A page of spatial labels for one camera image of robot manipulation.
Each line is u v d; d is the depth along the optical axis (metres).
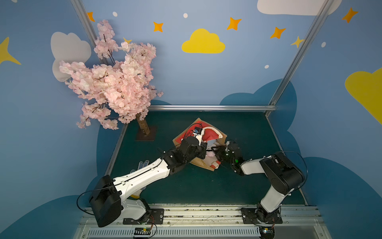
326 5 0.69
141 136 1.07
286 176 0.48
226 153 0.84
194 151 0.59
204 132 0.84
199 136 0.67
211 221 0.74
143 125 0.98
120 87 0.59
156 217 0.75
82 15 0.71
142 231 0.73
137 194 0.80
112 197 0.40
